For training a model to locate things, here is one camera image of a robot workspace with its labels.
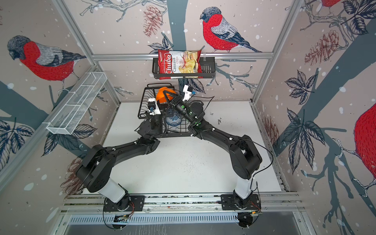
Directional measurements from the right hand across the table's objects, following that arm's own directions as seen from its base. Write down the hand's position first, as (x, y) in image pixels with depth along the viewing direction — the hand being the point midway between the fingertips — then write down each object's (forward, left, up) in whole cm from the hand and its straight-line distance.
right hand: (159, 96), depth 67 cm
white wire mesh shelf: (-7, +46, -8) cm, 48 cm away
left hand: (+3, +3, -4) cm, 6 cm away
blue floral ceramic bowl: (+16, +1, -38) cm, 41 cm away
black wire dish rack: (+8, -7, -39) cm, 41 cm away
